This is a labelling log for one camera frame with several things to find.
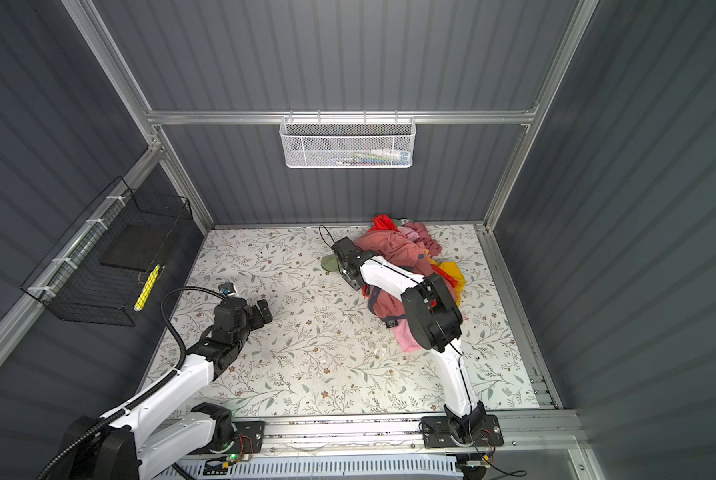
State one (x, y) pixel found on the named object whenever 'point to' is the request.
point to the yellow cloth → (452, 269)
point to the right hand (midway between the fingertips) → (367, 272)
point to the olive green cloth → (329, 263)
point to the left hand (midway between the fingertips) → (251, 306)
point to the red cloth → (385, 223)
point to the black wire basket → (102, 268)
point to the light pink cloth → (405, 337)
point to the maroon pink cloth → (417, 232)
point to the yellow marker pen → (147, 288)
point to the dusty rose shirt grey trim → (402, 251)
